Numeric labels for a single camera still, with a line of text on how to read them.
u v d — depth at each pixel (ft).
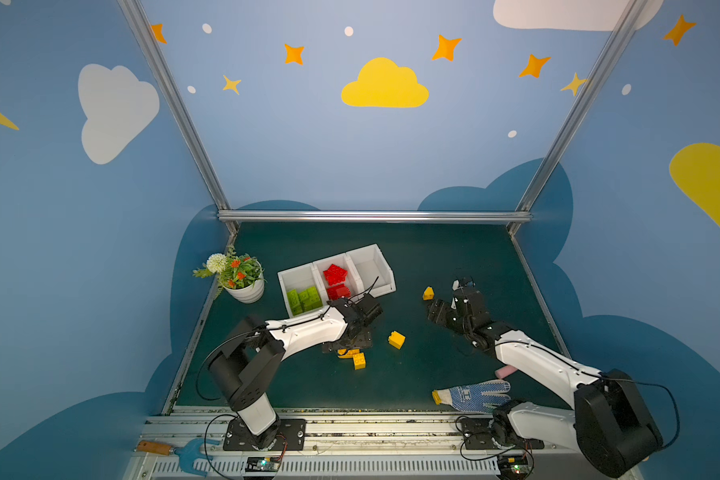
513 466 2.35
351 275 3.23
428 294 3.25
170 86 2.64
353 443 2.41
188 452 2.35
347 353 2.47
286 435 2.43
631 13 2.27
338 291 3.21
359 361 2.75
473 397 2.62
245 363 1.49
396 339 2.90
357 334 2.14
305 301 3.12
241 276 2.87
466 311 2.22
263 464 2.31
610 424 1.36
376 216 4.33
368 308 2.34
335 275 3.39
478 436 2.45
